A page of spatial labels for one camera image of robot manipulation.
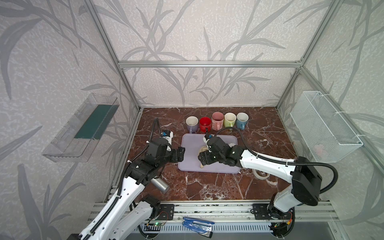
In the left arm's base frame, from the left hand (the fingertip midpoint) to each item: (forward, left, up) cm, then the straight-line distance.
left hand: (180, 145), depth 74 cm
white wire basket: (-3, -64, +13) cm, 66 cm away
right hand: (+2, -12, -9) cm, 15 cm away
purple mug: (+29, -4, -20) cm, 35 cm away
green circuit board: (-31, +10, -21) cm, 39 cm away
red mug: (+28, -13, -18) cm, 35 cm away
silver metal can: (-14, +11, -19) cm, 26 cm away
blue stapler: (-33, -11, -18) cm, 39 cm away
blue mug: (+26, -37, -12) cm, 47 cm away
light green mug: (+28, -30, -14) cm, 44 cm away
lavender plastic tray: (+14, -5, -22) cm, 26 cm away
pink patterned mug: (+25, -21, -12) cm, 35 cm away
